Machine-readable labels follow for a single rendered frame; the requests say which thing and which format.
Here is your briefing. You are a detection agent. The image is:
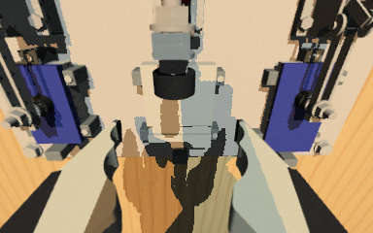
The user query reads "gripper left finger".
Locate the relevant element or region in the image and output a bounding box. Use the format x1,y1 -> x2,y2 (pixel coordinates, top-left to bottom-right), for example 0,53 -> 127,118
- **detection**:
0,119 -> 122,233

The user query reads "beige fixture plate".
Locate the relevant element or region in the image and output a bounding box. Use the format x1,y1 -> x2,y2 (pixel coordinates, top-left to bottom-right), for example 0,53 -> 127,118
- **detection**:
5,0 -> 373,157

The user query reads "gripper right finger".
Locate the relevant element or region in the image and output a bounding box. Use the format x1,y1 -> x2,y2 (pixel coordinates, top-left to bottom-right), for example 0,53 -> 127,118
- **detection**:
228,119 -> 349,233

